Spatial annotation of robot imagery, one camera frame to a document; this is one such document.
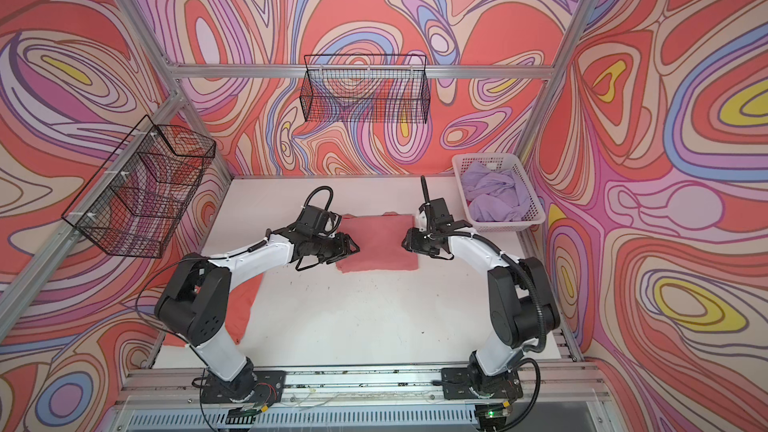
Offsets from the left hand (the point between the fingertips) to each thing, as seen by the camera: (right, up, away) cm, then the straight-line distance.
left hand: (361, 250), depth 90 cm
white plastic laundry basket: (+58, +11, +9) cm, 60 cm away
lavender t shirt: (+47, +17, +16) cm, 53 cm away
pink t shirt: (+6, +1, +8) cm, 10 cm away
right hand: (+16, -1, +2) cm, 16 cm away
